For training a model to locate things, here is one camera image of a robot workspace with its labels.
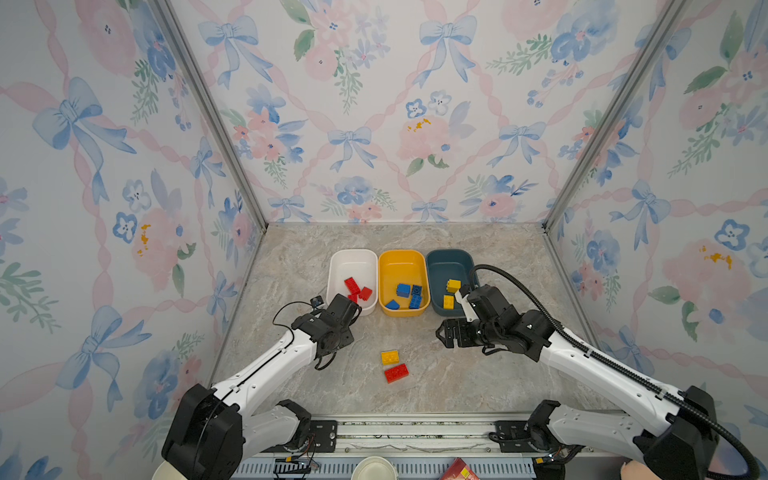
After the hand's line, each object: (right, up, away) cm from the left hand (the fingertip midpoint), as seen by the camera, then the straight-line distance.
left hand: (341, 335), depth 84 cm
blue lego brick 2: (+15, +6, +13) cm, 21 cm away
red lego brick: (+1, +12, +16) cm, 20 cm away
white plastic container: (+1, +16, +24) cm, 29 cm away
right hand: (+29, +3, -6) cm, 30 cm away
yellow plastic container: (+20, +18, +21) cm, 34 cm away
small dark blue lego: (+23, +10, +16) cm, 30 cm away
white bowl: (+10, -29, -12) cm, 33 cm away
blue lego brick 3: (+18, +11, +16) cm, 27 cm away
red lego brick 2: (+2, +10, +16) cm, 18 cm away
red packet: (+29, -25, -18) cm, 42 cm away
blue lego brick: (+22, +8, +13) cm, 27 cm away
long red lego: (+16, -10, -1) cm, 19 cm away
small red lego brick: (+6, +10, +16) cm, 20 cm away
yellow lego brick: (+14, -7, +2) cm, 16 cm away
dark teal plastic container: (+41, +14, +13) cm, 46 cm away
